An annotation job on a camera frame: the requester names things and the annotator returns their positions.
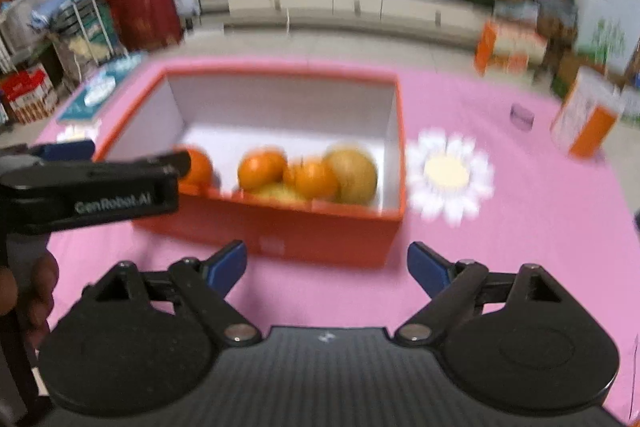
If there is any large orange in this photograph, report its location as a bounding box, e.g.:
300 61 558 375
175 147 215 188

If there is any round yellow pear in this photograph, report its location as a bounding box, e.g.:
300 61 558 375
322 146 379 205

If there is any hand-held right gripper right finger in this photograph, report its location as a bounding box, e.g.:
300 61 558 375
394 241 566 348

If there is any orange and white carton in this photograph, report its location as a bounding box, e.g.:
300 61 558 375
472 19 548 78

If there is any person's left hand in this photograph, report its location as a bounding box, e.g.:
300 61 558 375
0 252 60 349

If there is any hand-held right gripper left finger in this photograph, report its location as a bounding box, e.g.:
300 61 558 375
92 239 263 348

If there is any black hair tie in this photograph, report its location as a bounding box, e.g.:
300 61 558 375
510 103 536 131

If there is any pink flower tablecloth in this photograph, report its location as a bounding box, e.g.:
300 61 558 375
32 54 640 423

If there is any red and white carton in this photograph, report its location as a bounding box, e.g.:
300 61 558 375
0 64 58 125

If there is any metal shopping cart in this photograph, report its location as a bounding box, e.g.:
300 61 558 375
27 0 131 82

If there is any small orange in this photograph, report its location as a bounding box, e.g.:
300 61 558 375
237 148 290 192
283 157 341 202

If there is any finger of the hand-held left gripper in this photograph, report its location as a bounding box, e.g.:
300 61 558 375
97 150 192 182
0 139 97 164

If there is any teal book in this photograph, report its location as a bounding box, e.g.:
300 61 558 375
56 54 146 125

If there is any orange cardboard box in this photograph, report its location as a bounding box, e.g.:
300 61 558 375
92 66 407 269

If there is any large red paper bag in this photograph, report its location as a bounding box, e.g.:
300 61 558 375
102 0 183 50

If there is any orange and white canister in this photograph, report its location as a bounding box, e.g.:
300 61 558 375
550 67 626 160

